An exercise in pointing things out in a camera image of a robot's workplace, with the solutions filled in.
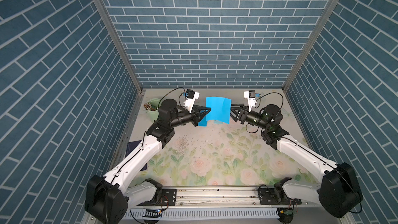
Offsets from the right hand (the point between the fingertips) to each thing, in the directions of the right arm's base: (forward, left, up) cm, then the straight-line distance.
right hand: (228, 109), depth 69 cm
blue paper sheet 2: (+12, +13, -31) cm, 36 cm away
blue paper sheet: (-2, +4, +2) cm, 5 cm away
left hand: (-3, +7, +1) cm, 7 cm away
